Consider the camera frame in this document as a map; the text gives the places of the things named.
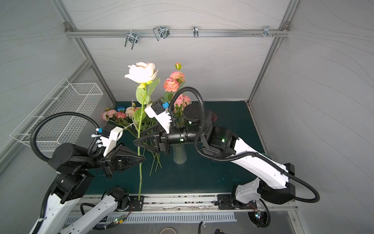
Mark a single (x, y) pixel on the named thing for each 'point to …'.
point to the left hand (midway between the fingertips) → (137, 163)
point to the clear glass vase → (179, 153)
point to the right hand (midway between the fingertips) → (135, 139)
